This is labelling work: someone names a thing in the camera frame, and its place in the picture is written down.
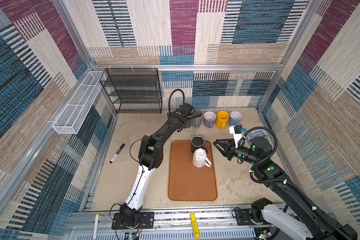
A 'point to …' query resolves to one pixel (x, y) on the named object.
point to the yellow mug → (222, 119)
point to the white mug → (200, 158)
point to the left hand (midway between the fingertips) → (185, 121)
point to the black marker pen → (117, 153)
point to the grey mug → (196, 122)
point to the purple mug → (209, 119)
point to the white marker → (95, 227)
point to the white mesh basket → (70, 119)
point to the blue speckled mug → (235, 118)
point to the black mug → (197, 141)
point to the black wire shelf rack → (133, 89)
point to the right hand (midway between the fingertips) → (215, 144)
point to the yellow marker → (195, 226)
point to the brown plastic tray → (186, 182)
